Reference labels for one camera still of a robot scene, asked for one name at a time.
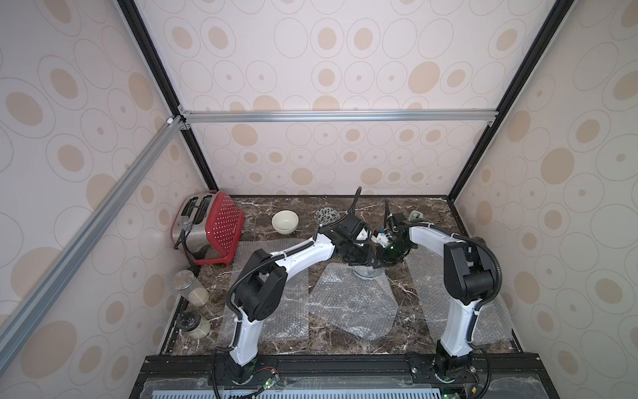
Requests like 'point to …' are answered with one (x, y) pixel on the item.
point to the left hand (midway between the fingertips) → (380, 261)
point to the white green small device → (414, 216)
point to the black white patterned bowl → (326, 216)
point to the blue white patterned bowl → (368, 273)
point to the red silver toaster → (207, 227)
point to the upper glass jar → (192, 289)
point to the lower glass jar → (193, 325)
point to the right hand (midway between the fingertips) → (385, 264)
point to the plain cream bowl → (285, 222)
